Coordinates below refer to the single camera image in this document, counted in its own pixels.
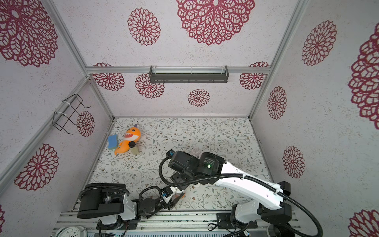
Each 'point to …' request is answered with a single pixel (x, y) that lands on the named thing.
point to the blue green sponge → (112, 141)
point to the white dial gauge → (71, 231)
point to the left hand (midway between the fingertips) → (180, 189)
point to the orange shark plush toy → (132, 134)
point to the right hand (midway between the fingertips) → (179, 172)
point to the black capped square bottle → (134, 150)
